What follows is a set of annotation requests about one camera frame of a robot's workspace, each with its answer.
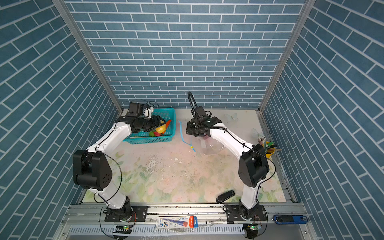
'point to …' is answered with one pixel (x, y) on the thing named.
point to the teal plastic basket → (144, 137)
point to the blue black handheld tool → (290, 219)
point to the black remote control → (221, 198)
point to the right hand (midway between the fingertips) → (186, 128)
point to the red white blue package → (176, 222)
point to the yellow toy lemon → (161, 129)
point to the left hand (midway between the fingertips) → (162, 122)
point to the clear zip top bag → (204, 145)
